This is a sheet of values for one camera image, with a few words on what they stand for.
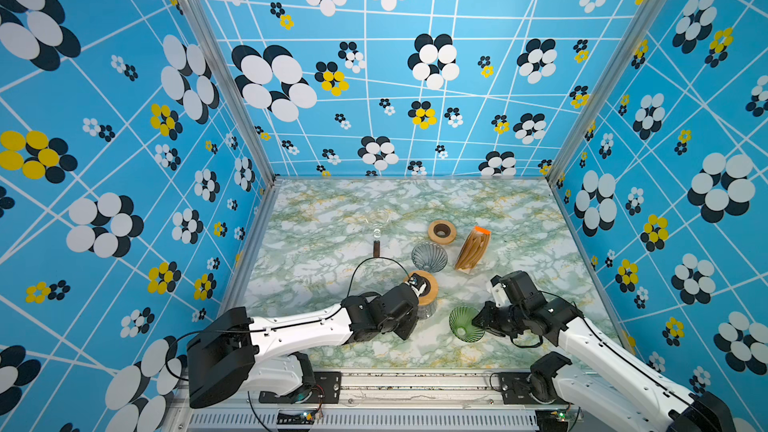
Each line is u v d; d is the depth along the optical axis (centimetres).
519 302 63
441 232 104
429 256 94
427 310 82
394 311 60
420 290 72
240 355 41
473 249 91
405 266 96
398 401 72
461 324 83
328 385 74
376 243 93
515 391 72
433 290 80
